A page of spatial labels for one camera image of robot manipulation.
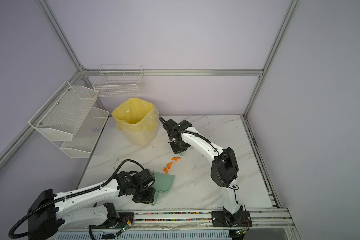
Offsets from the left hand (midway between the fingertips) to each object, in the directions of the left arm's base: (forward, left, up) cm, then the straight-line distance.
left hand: (151, 202), depth 74 cm
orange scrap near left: (+23, -7, -5) cm, 24 cm away
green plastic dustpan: (+12, -4, -5) cm, 14 cm away
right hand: (+26, -13, +8) cm, 30 cm away
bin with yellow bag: (+55, +18, +3) cm, 58 cm away
